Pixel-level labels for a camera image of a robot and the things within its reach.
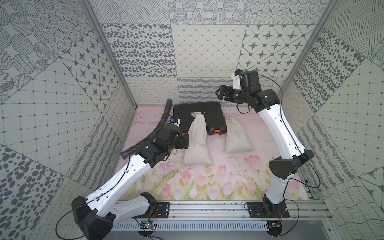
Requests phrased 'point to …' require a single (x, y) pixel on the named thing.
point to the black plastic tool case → (213, 112)
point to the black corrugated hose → (169, 104)
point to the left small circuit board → (147, 225)
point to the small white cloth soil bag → (237, 140)
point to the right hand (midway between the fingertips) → (221, 96)
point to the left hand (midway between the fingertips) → (178, 131)
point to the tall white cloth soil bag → (196, 151)
